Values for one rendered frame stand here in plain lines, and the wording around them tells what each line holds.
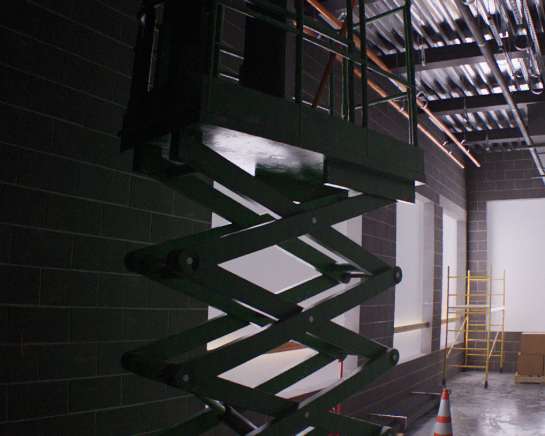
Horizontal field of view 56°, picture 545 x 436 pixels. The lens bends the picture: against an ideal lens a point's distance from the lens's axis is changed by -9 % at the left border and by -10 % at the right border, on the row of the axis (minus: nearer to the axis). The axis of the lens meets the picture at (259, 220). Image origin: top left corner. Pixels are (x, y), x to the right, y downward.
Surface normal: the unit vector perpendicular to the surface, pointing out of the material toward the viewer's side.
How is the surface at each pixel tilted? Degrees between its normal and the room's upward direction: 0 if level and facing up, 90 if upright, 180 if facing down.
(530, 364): 90
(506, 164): 90
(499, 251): 90
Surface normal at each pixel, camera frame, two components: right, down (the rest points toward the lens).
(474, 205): -0.56, -0.12
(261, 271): 0.83, -0.04
